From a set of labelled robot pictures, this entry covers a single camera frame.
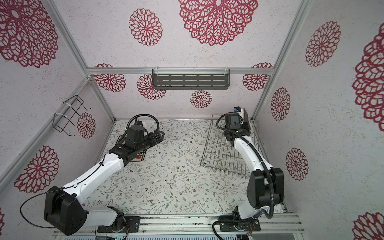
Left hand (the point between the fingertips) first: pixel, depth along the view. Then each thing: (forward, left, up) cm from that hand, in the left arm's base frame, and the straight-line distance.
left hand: (159, 138), depth 82 cm
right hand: (+5, -50, +6) cm, 50 cm away
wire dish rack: (0, -35, -19) cm, 40 cm away
